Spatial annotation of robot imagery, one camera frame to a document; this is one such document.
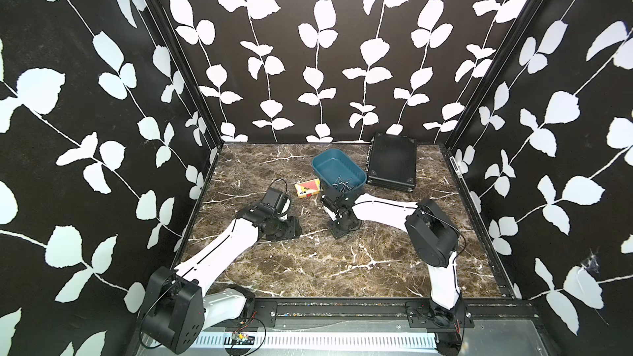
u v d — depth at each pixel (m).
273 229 0.61
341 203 0.69
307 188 1.03
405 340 0.70
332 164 1.12
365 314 0.75
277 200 0.66
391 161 1.26
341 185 1.04
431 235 0.51
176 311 0.39
